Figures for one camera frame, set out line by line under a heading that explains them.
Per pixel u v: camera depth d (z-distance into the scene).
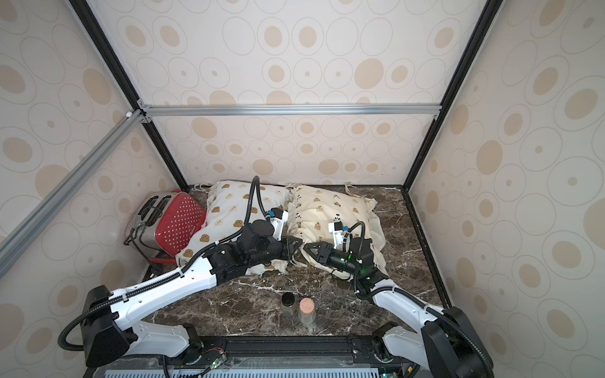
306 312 0.72
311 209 0.89
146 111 0.90
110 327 0.38
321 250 0.70
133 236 0.83
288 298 0.74
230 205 0.99
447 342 0.41
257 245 0.54
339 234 0.74
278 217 0.64
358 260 0.60
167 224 0.85
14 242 0.51
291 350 0.75
